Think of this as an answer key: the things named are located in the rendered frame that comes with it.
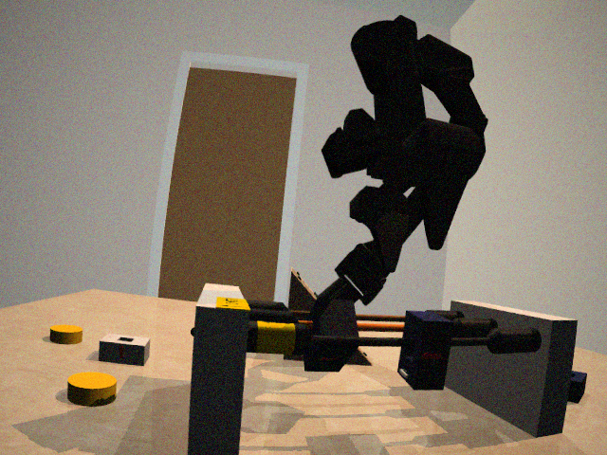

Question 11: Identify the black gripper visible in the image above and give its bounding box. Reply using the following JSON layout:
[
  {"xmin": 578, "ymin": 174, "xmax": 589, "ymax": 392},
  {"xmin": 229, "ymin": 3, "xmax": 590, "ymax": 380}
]
[{"xmin": 350, "ymin": 108, "xmax": 483, "ymax": 273}]

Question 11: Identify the short orange and brown cylinder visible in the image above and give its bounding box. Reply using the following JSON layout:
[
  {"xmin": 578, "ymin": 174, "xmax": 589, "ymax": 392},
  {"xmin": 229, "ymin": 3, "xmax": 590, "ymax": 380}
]
[
  {"xmin": 67, "ymin": 372, "xmax": 117, "ymax": 407},
  {"xmin": 49, "ymin": 324, "xmax": 83, "ymax": 345}
]

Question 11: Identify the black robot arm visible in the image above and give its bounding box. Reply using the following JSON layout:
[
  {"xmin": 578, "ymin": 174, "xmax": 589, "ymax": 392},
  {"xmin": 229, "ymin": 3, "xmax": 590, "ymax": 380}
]
[{"xmin": 314, "ymin": 15, "xmax": 488, "ymax": 306}]

